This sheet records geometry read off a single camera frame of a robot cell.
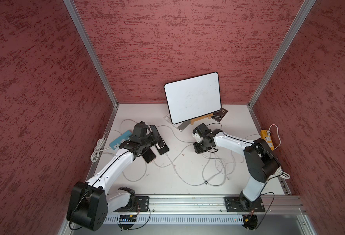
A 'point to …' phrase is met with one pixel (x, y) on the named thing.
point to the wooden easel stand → (201, 118)
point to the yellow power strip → (265, 135)
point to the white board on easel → (192, 97)
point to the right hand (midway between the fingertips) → (197, 152)
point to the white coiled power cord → (279, 172)
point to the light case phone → (161, 145)
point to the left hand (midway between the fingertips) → (158, 140)
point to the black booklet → (219, 115)
